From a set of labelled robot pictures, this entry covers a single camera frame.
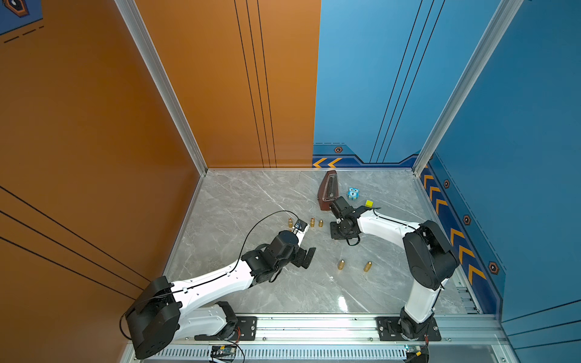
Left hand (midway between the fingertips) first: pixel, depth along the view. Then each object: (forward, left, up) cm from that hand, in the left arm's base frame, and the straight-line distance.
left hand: (305, 240), depth 81 cm
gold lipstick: (+13, -3, -10) cm, 17 cm away
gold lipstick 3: (-6, -23, -8) cm, 26 cm away
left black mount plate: (-26, +19, -12) cm, 34 cm away
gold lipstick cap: (+13, -7, -10) cm, 18 cm away
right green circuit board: (-32, -35, -12) cm, 49 cm away
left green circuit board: (-32, +26, -15) cm, 44 cm away
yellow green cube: (+24, -30, -9) cm, 39 cm away
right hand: (+9, -13, -11) cm, 19 cm away
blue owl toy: (+31, -24, -11) cm, 40 cm away
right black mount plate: (-26, -27, -11) cm, 39 cm away
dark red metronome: (+25, -10, -3) cm, 27 cm away
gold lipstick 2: (-5, -14, -9) cm, 17 cm away
